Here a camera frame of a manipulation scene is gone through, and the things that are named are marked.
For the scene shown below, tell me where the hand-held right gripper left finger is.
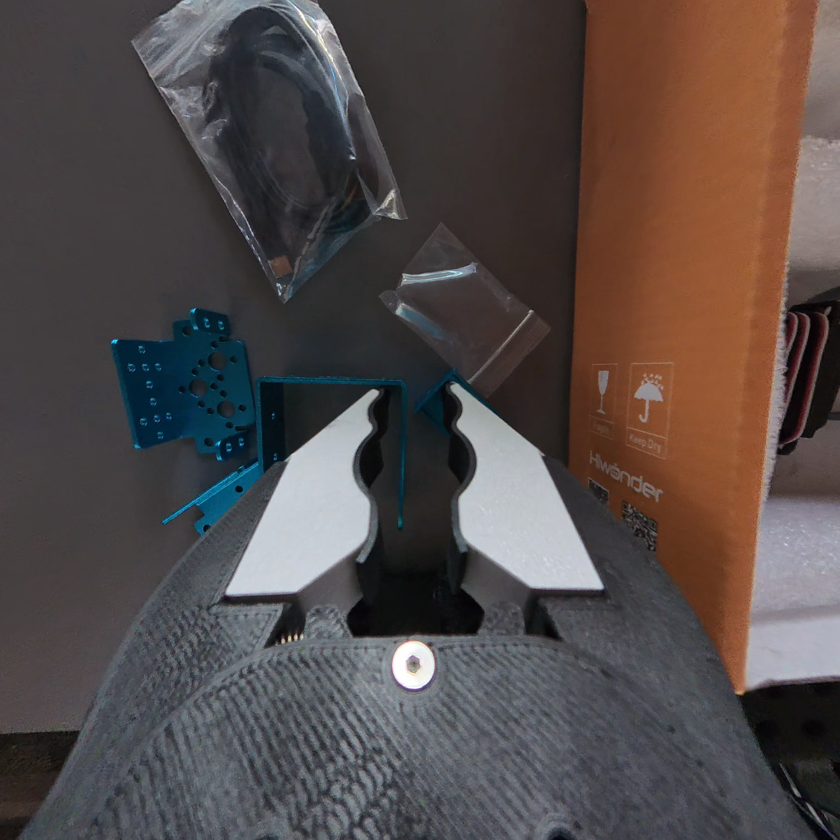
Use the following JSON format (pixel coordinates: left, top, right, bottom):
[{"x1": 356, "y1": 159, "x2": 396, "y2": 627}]
[{"x1": 224, "y1": 388, "x2": 385, "y2": 618}]

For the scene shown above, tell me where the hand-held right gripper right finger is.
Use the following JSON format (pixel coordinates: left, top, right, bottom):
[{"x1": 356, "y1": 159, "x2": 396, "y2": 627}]
[{"x1": 445, "y1": 382, "x2": 606, "y2": 611}]

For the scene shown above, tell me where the blue metal U bracket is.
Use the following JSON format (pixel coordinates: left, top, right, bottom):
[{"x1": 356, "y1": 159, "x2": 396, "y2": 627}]
[{"x1": 255, "y1": 375, "x2": 410, "y2": 530}]

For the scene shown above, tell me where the dark grey desk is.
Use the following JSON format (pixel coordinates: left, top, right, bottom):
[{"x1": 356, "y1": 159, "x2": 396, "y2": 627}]
[{"x1": 0, "y1": 0, "x2": 588, "y2": 736}]

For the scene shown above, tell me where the blue perforated metal plate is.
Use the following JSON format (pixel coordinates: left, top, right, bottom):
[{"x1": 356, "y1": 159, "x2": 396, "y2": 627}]
[{"x1": 110, "y1": 308, "x2": 255, "y2": 460}]

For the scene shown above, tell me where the small clear plastic bag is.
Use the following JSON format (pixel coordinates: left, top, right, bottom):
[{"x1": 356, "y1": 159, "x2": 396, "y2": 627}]
[{"x1": 379, "y1": 222, "x2": 551, "y2": 400}]

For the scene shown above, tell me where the brown cardboard box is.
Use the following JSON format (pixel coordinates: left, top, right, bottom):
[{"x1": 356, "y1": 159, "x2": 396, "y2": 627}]
[{"x1": 567, "y1": 0, "x2": 821, "y2": 697}]

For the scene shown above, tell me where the white foam box insert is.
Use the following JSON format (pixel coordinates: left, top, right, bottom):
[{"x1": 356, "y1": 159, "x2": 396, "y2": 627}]
[{"x1": 748, "y1": 66, "x2": 840, "y2": 690}]

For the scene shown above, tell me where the black servo with red cable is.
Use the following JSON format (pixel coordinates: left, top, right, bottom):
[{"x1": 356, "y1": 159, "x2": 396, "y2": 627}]
[{"x1": 777, "y1": 285, "x2": 840, "y2": 457}]

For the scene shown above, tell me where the clear bag of black cable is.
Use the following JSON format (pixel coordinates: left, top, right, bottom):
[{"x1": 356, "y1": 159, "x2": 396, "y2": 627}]
[{"x1": 131, "y1": 0, "x2": 408, "y2": 304}]

